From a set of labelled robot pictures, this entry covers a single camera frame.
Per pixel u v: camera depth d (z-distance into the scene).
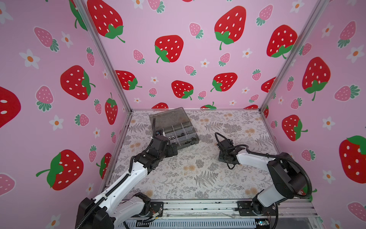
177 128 1.08
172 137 1.02
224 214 0.73
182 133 1.04
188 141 1.00
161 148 0.61
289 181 0.45
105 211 0.39
